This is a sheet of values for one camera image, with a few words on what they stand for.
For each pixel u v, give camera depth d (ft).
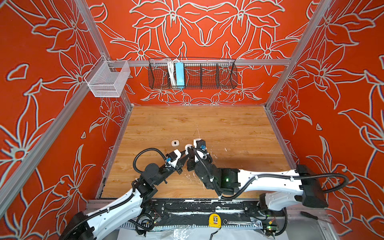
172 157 1.87
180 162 2.07
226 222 2.29
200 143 1.83
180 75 2.94
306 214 2.33
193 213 2.38
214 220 2.24
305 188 1.30
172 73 2.95
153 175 1.81
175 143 3.12
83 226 1.41
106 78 3.01
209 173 1.46
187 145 2.24
